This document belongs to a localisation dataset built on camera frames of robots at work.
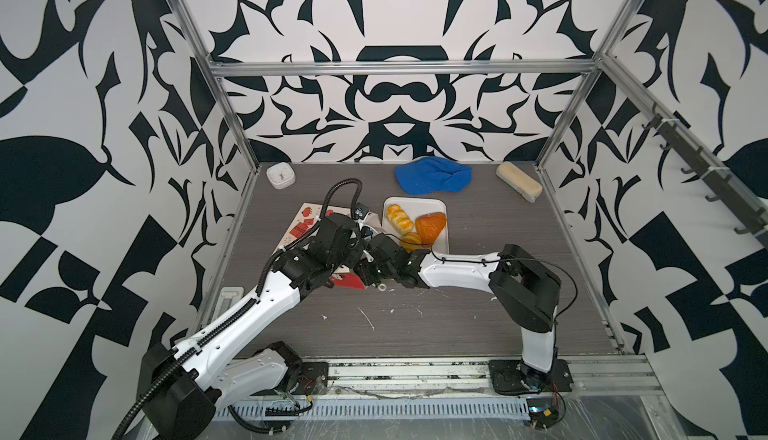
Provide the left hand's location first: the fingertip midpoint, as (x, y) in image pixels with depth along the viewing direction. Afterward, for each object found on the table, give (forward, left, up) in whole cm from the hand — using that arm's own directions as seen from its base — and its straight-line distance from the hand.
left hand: (353, 229), depth 77 cm
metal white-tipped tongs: (-10, -6, -13) cm, 18 cm away
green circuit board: (-38, -44, -21) cm, 62 cm away
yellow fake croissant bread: (+14, -13, -17) cm, 25 cm away
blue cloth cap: (+35, -26, -18) cm, 48 cm away
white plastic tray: (+23, -19, -22) cm, 37 cm away
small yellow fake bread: (+6, -16, -17) cm, 24 cm away
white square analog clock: (+35, +29, -17) cm, 49 cm away
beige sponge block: (+30, -59, -18) cm, 68 cm away
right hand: (-3, 0, -15) cm, 15 cm away
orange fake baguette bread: (+11, -23, -16) cm, 30 cm away
